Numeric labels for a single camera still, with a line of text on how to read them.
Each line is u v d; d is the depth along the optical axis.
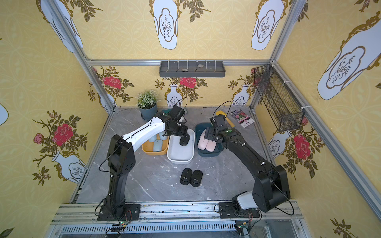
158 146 0.95
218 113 1.16
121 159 0.52
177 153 0.95
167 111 1.20
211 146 0.97
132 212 0.73
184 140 0.99
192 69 0.92
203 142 0.97
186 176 0.83
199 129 1.03
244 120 1.13
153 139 0.62
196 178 0.82
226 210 0.74
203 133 1.03
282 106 0.84
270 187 0.42
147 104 1.03
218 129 0.64
